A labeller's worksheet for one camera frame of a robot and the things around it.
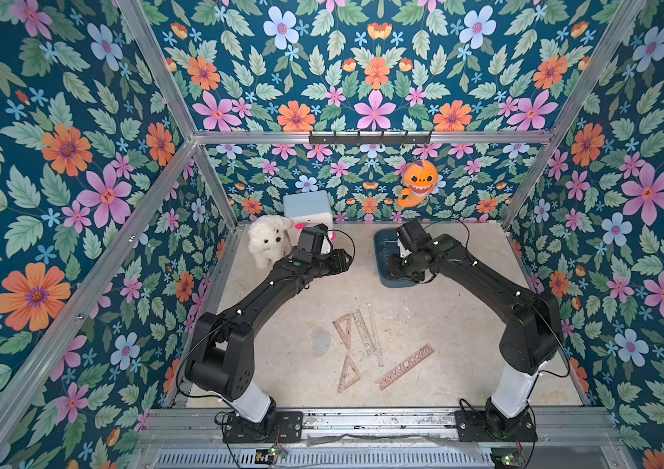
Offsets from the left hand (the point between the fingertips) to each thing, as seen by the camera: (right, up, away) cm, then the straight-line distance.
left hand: (350, 256), depth 86 cm
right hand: (+13, -4, +1) cm, 13 cm away
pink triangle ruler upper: (-1, -26, +4) cm, 26 cm away
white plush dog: (-27, +6, +7) cm, 28 cm away
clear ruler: (+4, -24, +4) cm, 25 cm away
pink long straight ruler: (+15, -33, -3) cm, 36 cm away
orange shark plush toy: (+24, +27, +12) cm, 38 cm away
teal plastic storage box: (+14, +3, +27) cm, 30 cm away
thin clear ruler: (+7, -25, +4) cm, 26 cm away
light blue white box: (-16, +17, +19) cm, 30 cm away
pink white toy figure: (-18, +10, +13) cm, 24 cm away
